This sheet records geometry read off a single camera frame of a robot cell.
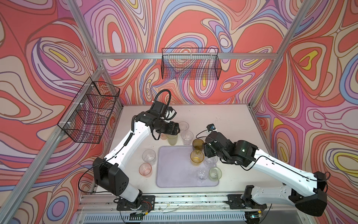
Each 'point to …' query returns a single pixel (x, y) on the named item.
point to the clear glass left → (149, 156)
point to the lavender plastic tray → (175, 168)
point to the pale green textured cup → (215, 173)
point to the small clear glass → (202, 174)
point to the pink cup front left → (145, 169)
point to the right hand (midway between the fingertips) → (209, 147)
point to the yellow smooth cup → (196, 157)
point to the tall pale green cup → (172, 139)
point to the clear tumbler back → (183, 126)
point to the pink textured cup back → (163, 136)
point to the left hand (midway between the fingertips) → (176, 129)
